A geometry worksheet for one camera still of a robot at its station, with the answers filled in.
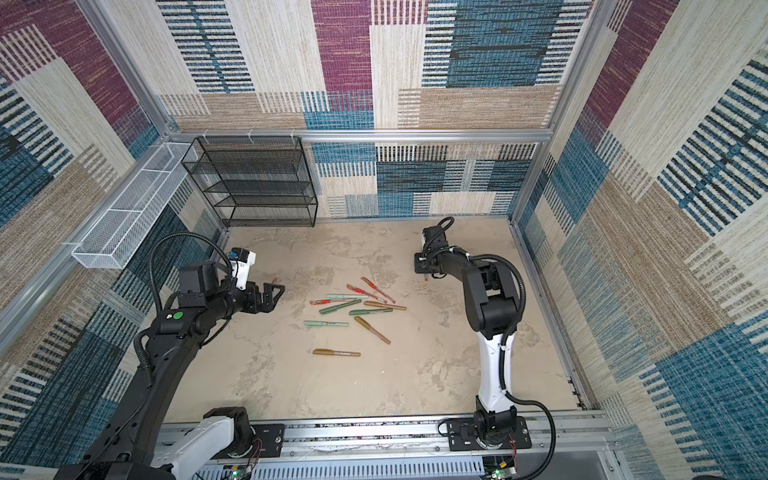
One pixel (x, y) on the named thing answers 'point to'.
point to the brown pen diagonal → (371, 329)
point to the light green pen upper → (345, 296)
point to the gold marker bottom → (322, 351)
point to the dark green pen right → (369, 311)
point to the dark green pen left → (341, 305)
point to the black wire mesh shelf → (256, 181)
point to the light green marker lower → (321, 323)
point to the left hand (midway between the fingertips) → (266, 281)
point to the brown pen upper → (388, 306)
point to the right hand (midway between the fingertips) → (424, 265)
